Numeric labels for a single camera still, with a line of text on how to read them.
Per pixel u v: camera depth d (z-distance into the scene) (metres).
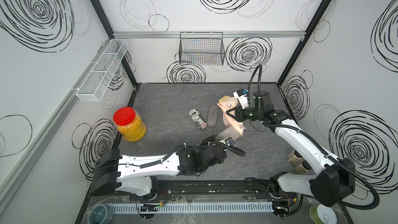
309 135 0.88
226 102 0.75
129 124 0.79
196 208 0.77
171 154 0.49
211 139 0.63
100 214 0.67
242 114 0.68
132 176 0.42
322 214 0.64
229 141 0.59
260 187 0.74
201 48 1.24
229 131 0.72
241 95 0.68
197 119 0.96
